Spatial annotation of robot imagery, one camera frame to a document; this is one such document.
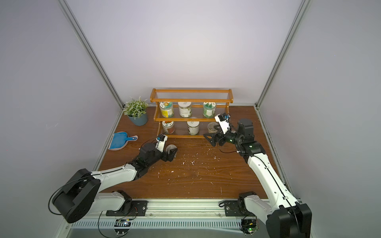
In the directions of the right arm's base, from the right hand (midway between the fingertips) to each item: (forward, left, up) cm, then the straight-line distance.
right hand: (211, 127), depth 73 cm
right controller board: (-38, -18, -27) cm, 50 cm away
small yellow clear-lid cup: (+15, -1, -20) cm, 25 cm away
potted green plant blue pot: (+22, +50, -10) cm, 55 cm away
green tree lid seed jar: (+18, 0, -5) cm, 18 cm away
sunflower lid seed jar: (+17, +26, -4) cm, 32 cm away
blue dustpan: (+7, +62, -25) cm, 67 cm away
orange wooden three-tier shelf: (+31, -9, -7) cm, 33 cm away
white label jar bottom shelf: (+12, +11, -17) cm, 23 cm away
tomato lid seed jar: (+13, +26, -17) cm, 34 cm away
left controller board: (-40, +44, -29) cm, 66 cm away
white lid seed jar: (+17, +15, -4) cm, 23 cm away
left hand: (-1, +22, -17) cm, 28 cm away
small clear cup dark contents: (0, +24, -20) cm, 31 cm away
